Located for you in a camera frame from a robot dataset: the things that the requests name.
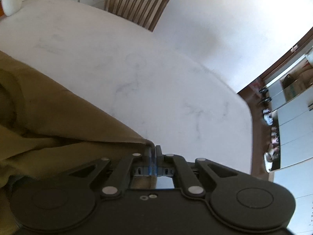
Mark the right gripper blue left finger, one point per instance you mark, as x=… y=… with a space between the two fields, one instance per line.
x=134 y=171

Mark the olive brown sweatshirt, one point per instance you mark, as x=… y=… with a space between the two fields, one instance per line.
x=46 y=129

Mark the white sneakers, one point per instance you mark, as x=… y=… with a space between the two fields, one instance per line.
x=267 y=116

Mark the white cabinet wall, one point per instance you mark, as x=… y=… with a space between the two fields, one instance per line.
x=291 y=94

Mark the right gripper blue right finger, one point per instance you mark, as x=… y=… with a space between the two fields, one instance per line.
x=176 y=167

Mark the white slipper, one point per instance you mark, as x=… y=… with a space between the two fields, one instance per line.
x=270 y=156

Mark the slatted wooden dining chair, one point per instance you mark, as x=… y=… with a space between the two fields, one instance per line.
x=145 y=13

